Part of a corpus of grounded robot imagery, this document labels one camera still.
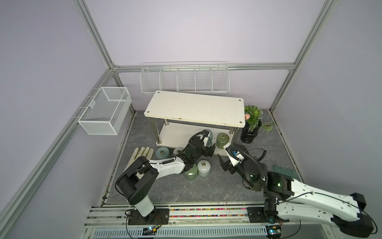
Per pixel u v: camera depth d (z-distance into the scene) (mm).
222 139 869
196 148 652
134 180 469
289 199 459
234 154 511
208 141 771
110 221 739
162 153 868
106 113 828
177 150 886
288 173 869
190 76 997
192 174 804
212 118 696
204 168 824
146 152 964
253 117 806
